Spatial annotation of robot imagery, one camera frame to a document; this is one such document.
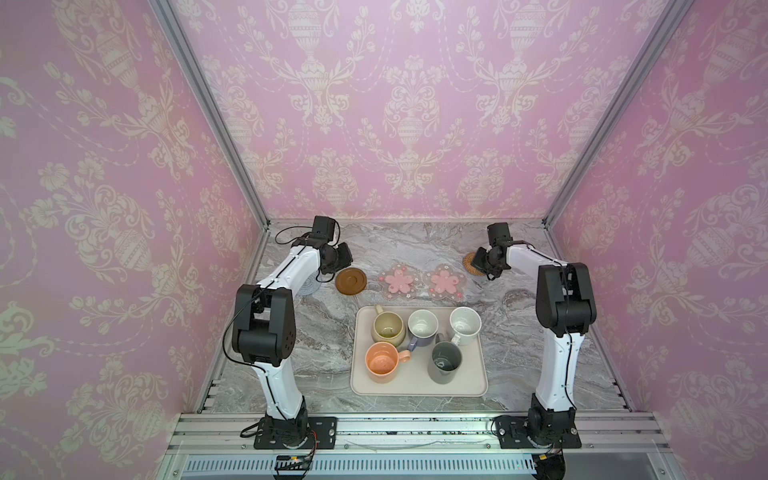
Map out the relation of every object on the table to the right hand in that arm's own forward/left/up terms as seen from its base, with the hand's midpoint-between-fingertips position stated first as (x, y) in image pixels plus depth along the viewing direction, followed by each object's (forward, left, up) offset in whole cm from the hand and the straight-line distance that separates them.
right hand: (479, 263), depth 106 cm
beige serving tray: (-38, +27, -2) cm, 46 cm away
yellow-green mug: (-23, +33, 0) cm, 40 cm away
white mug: (-23, +9, 0) cm, 25 cm away
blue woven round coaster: (-6, +59, -1) cm, 60 cm away
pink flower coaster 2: (-6, +13, -2) cm, 15 cm away
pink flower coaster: (-6, +29, -1) cm, 29 cm away
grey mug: (-35, +17, +1) cm, 39 cm away
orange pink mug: (-33, +35, 0) cm, 49 cm away
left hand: (-4, +44, +10) cm, 46 cm away
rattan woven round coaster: (-2, +4, +2) cm, 5 cm away
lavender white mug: (-23, +23, +1) cm, 33 cm away
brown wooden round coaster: (-5, +45, -1) cm, 46 cm away
